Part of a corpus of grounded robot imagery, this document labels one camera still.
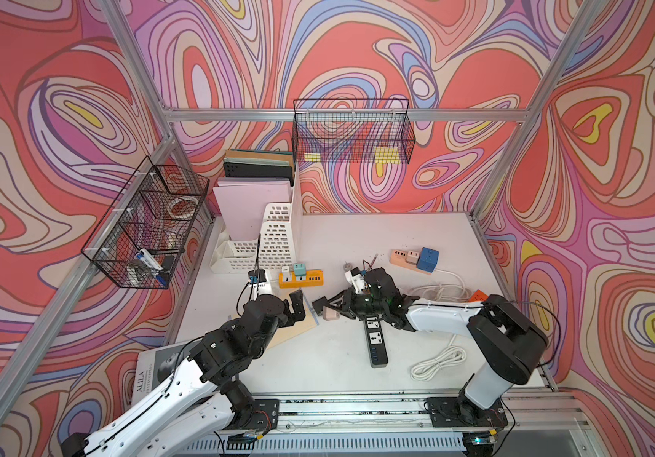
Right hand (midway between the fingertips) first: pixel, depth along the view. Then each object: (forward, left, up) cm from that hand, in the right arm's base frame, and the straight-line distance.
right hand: (328, 312), depth 82 cm
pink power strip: (+24, -27, -7) cm, 36 cm away
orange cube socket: (+4, -46, -2) cm, 47 cm away
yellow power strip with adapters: (+16, +5, -6) cm, 18 cm away
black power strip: (-7, -14, -8) cm, 17 cm away
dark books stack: (+44, +21, +23) cm, 54 cm away
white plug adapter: (+17, +14, -4) cm, 22 cm away
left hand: (-1, +9, +13) cm, 16 cm away
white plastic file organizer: (+21, +15, +7) cm, 26 cm away
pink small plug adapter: (-2, 0, +2) cm, 3 cm away
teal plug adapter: (+17, +9, -3) cm, 20 cm away
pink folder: (+32, +26, +17) cm, 44 cm away
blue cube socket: (+19, -35, -2) cm, 39 cm away
